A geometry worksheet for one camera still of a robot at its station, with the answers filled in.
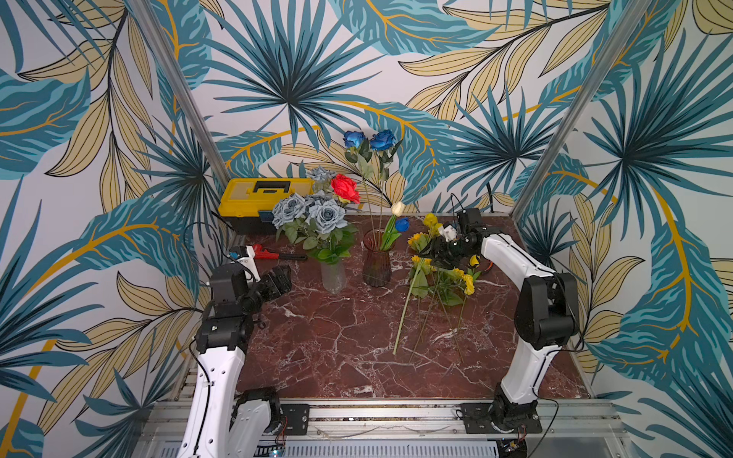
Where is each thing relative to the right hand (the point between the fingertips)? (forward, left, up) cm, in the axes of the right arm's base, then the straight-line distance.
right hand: (426, 256), depth 92 cm
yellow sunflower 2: (-6, -10, -10) cm, 15 cm away
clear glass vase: (-2, +30, -7) cm, 31 cm away
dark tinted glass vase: (+1, +16, -8) cm, 18 cm away
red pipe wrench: (+11, +59, -10) cm, 61 cm away
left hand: (-13, +43, +11) cm, 46 cm away
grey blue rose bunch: (-6, +31, +23) cm, 39 cm away
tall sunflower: (+9, 0, -3) cm, 10 cm away
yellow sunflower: (-1, +1, -7) cm, 7 cm away
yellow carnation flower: (-8, -14, -6) cm, 17 cm away
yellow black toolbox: (+21, +61, +5) cm, 65 cm away
